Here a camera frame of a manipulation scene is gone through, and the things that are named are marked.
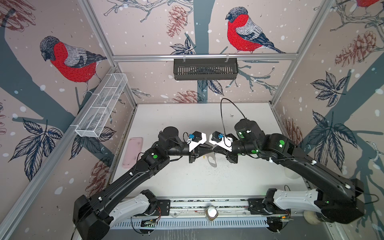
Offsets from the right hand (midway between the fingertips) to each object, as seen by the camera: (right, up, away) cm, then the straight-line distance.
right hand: (211, 150), depth 63 cm
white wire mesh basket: (-58, +11, +8) cm, 60 cm away
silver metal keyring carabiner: (+1, -2, 0) cm, 3 cm away
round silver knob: (0, -28, +1) cm, 28 cm away
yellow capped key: (-3, -2, -2) cm, 4 cm away
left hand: (-1, +1, -2) cm, 3 cm away
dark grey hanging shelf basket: (0, +48, +43) cm, 65 cm away
